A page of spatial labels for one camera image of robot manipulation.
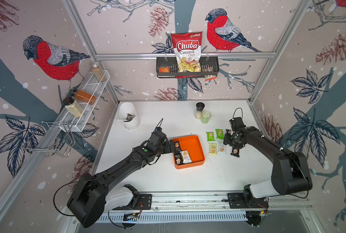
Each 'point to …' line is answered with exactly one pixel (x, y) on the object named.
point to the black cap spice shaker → (199, 107)
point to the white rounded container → (128, 114)
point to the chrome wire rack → (58, 137)
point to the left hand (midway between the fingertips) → (172, 142)
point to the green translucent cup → (205, 115)
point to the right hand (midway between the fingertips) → (227, 141)
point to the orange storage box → (192, 143)
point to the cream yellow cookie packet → (213, 149)
